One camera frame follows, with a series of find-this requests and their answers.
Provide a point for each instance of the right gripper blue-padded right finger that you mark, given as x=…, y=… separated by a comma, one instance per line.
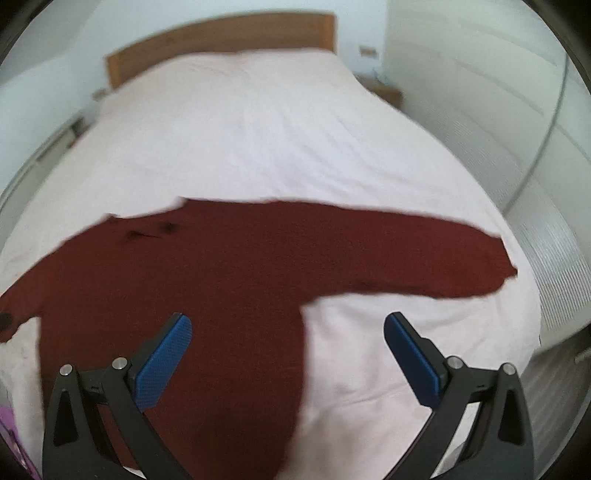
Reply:
x=499, y=444

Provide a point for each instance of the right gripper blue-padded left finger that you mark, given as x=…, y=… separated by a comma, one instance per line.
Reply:
x=76, y=444

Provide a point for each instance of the dark red knitted sweater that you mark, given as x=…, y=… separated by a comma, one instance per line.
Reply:
x=241, y=273

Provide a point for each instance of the purple cloth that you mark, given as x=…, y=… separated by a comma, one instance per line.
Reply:
x=10, y=435

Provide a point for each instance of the white wardrobe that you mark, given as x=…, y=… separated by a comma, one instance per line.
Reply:
x=494, y=84

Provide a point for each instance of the white bed sheet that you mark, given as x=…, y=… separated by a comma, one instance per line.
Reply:
x=288, y=126

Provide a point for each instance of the wooden nightstand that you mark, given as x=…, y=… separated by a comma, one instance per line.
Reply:
x=388, y=93

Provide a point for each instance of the wooden headboard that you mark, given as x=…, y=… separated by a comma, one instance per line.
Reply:
x=228, y=34

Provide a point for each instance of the wall socket plate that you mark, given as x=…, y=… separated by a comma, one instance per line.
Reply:
x=368, y=52

